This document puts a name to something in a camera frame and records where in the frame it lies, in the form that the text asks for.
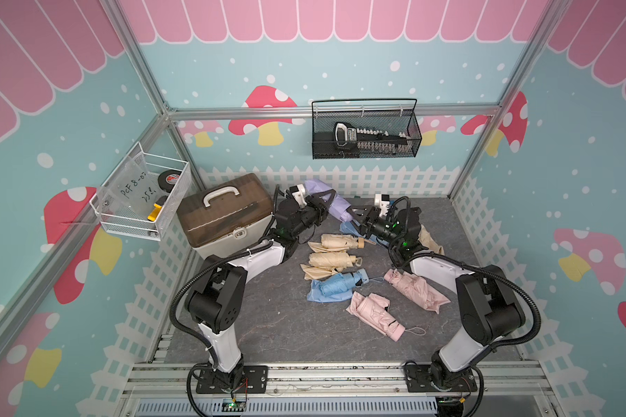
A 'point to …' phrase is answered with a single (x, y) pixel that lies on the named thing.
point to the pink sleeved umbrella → (374, 309)
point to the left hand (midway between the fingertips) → (339, 197)
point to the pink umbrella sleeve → (417, 289)
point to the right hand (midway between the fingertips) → (345, 211)
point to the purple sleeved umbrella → (338, 206)
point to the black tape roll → (167, 179)
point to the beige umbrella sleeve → (426, 240)
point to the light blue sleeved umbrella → (338, 287)
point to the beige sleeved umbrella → (338, 242)
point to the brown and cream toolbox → (227, 218)
